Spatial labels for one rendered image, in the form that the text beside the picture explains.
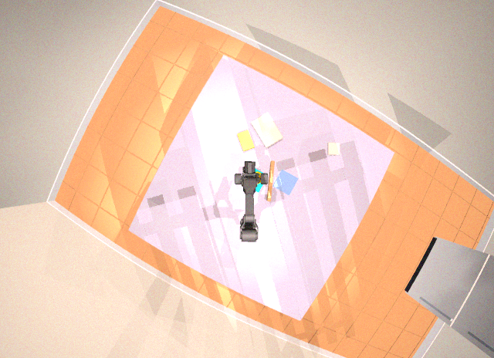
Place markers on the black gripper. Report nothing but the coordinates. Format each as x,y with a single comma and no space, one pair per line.
264,178

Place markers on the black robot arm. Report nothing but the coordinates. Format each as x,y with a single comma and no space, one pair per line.
249,182

